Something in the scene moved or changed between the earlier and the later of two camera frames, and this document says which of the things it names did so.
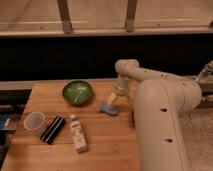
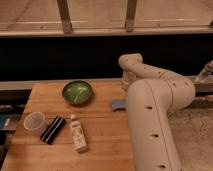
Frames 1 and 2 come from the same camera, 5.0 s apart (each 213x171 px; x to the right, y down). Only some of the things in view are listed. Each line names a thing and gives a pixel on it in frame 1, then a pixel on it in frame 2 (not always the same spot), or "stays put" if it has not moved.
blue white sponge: x=109 y=109 to x=119 y=105
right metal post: x=130 y=15 stays put
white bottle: x=78 y=134 stays put
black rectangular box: x=52 y=129 stays put
